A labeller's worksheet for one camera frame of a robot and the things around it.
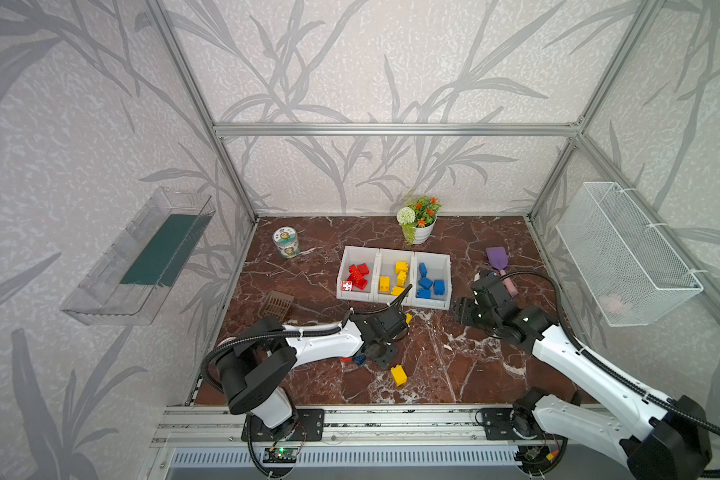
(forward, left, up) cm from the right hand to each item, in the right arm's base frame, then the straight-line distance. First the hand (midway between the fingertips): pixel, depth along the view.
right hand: (460, 299), depth 82 cm
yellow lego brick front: (-17, +17, -11) cm, 27 cm away
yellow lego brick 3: (+12, +16, -9) cm, 22 cm away
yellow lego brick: (+12, +21, -11) cm, 27 cm away
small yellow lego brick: (0, +14, -12) cm, 19 cm away
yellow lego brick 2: (+19, +15, -11) cm, 26 cm away
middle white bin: (+17, +18, -11) cm, 27 cm away
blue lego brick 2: (+10, +3, -10) cm, 15 cm away
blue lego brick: (+9, +8, -12) cm, 17 cm away
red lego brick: (+13, +31, -8) cm, 34 cm away
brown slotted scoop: (+5, +57, -13) cm, 58 cm away
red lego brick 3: (-21, +29, +14) cm, 39 cm away
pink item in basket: (-5, -35, +8) cm, 36 cm away
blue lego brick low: (-19, +27, +11) cm, 35 cm away
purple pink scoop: (+25, -21, -14) cm, 35 cm away
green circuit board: (-34, +47, -13) cm, 60 cm away
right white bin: (+19, +2, -13) cm, 23 cm away
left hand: (-9, +20, -11) cm, 24 cm away
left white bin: (+22, +29, -10) cm, 37 cm away
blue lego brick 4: (+12, +7, -12) cm, 19 cm away
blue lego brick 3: (+18, +8, -11) cm, 22 cm away
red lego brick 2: (+12, +29, -11) cm, 33 cm away
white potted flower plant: (+31, +9, 0) cm, 32 cm away
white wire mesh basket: (-6, -30, +22) cm, 38 cm away
